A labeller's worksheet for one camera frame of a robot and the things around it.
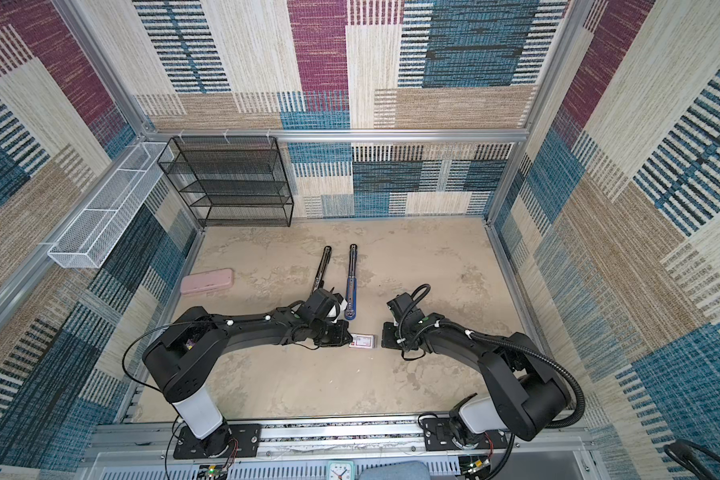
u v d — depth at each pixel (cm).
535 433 42
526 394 43
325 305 73
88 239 71
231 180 110
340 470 69
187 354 47
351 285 102
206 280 103
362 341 89
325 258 106
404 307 72
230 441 73
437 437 73
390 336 81
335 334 80
